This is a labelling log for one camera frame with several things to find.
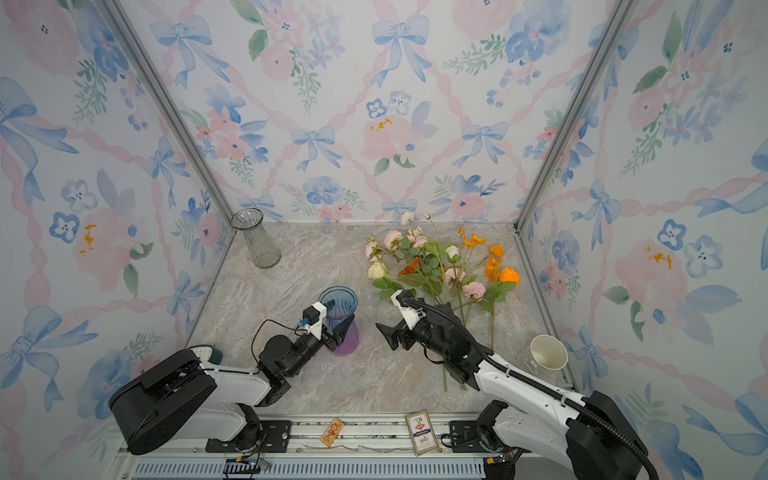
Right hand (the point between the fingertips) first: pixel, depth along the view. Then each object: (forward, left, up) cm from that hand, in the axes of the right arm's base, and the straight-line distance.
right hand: (390, 311), depth 79 cm
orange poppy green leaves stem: (+19, -37, -14) cm, 44 cm away
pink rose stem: (+15, -27, -13) cm, 33 cm away
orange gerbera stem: (+22, -6, -10) cm, 25 cm away
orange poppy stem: (+27, -36, -14) cm, 47 cm away
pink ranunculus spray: (+32, -4, -11) cm, 34 cm away
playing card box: (-26, -8, -15) cm, 31 cm away
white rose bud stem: (+26, -22, -10) cm, 35 cm away
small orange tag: (-26, +14, -16) cm, 33 cm away
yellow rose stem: (+23, +5, -13) cm, 27 cm away
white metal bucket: (-6, -45, -16) cm, 48 cm away
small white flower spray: (+46, -6, -11) cm, 48 cm away
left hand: (0, +12, +1) cm, 12 cm away
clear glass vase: (+29, +45, -11) cm, 54 cm away
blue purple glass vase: (-1, +11, +4) cm, 12 cm away
